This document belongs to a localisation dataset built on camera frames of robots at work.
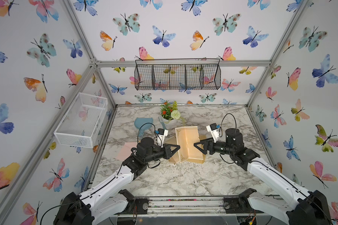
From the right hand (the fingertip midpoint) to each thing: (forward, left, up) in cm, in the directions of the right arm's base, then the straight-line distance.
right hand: (199, 142), depth 74 cm
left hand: (-4, +10, +1) cm, 10 cm away
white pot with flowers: (+25, +18, -7) cm, 31 cm away
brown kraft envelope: (+2, -2, +1) cm, 3 cm away
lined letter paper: (+5, +7, -2) cm, 9 cm away
